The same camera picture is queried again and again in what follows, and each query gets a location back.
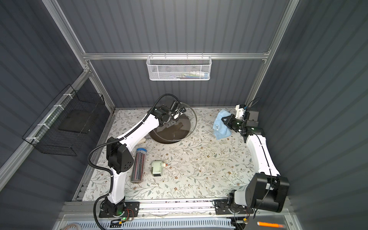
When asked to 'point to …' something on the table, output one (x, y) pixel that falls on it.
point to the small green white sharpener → (157, 168)
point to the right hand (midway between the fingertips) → (225, 118)
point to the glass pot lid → (191, 114)
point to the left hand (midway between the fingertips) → (170, 117)
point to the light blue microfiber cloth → (220, 129)
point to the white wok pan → (174, 131)
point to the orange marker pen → (266, 224)
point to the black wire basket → (63, 128)
